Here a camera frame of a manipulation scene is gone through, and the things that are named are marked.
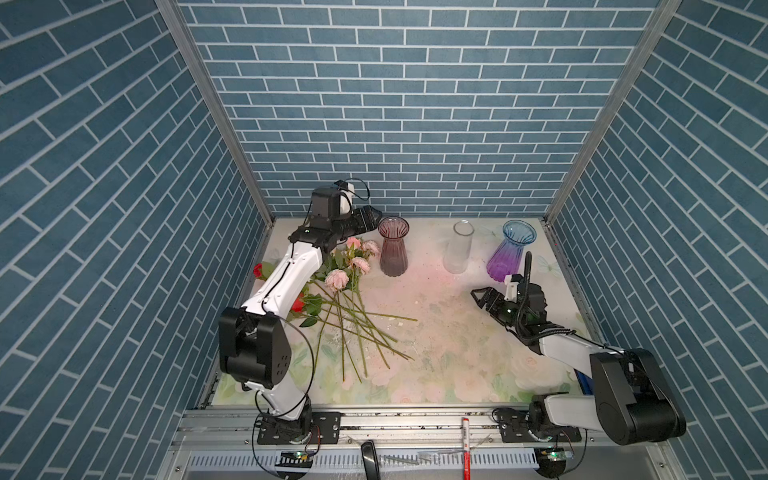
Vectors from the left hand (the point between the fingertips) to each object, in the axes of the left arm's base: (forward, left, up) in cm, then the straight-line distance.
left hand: (382, 216), depth 83 cm
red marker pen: (-46, -22, -27) cm, 58 cm away
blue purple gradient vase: (+1, -41, -20) cm, 46 cm away
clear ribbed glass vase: (+2, -25, -16) cm, 30 cm away
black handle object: (-54, +1, -24) cm, 59 cm away
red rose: (-14, +23, -26) cm, 37 cm away
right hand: (-14, -31, -21) cm, 40 cm away
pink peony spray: (-11, +14, -27) cm, 33 cm away
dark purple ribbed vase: (0, -3, -18) cm, 18 cm away
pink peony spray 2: (+3, +10, -23) cm, 25 cm away
